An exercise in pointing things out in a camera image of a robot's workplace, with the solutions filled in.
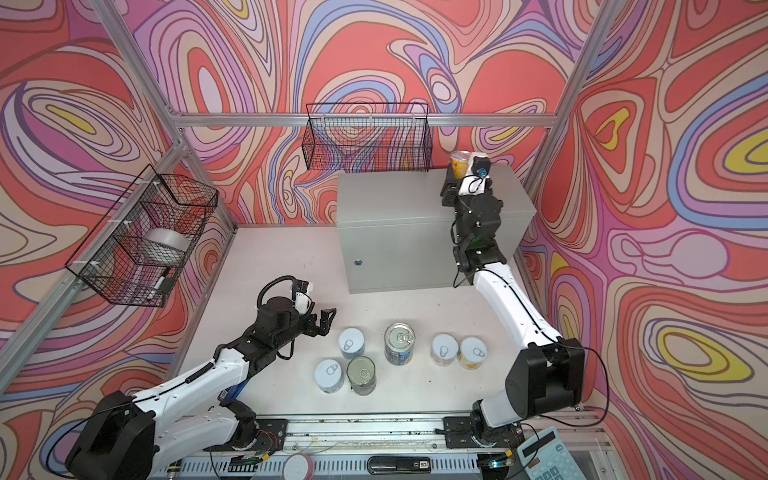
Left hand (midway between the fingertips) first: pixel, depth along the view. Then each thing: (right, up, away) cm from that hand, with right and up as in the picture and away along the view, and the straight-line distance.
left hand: (325, 305), depth 84 cm
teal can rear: (+7, -11, 0) cm, 13 cm away
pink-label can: (+34, -12, -2) cm, 36 cm away
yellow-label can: (+42, -13, -2) cm, 44 cm away
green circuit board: (-17, -36, -13) cm, 42 cm away
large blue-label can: (+21, -8, -7) cm, 23 cm away
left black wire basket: (-46, +15, -10) cm, 50 cm away
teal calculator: (+55, -33, -15) cm, 66 cm away
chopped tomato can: (+11, -15, -11) cm, 22 cm away
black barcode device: (+20, -33, -18) cm, 43 cm away
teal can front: (+2, -18, -6) cm, 19 cm away
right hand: (+36, +35, -13) cm, 52 cm away
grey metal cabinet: (+21, +22, +27) cm, 41 cm away
